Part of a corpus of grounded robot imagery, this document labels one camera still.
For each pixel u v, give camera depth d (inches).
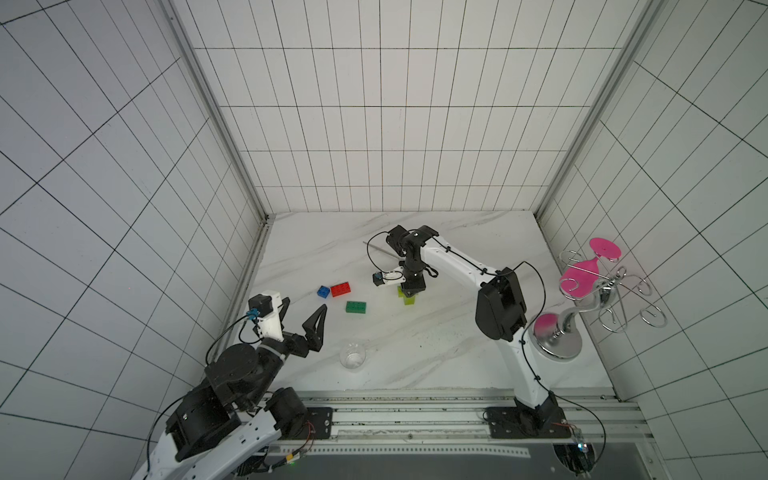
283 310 24.4
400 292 34.7
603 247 29.3
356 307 36.4
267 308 19.5
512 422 26.4
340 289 38.3
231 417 17.5
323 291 37.8
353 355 32.8
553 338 33.9
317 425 28.6
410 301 36.8
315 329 20.9
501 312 22.2
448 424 29.6
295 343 20.3
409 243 27.3
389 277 32.0
